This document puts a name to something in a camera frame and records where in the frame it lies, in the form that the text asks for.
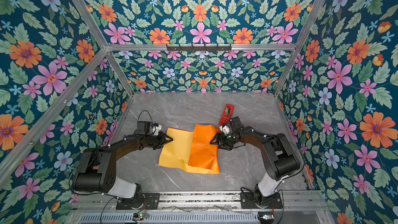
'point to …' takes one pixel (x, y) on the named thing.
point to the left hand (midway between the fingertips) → (173, 136)
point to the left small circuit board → (139, 216)
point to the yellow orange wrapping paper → (192, 151)
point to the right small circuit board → (266, 218)
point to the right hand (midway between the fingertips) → (215, 145)
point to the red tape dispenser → (227, 114)
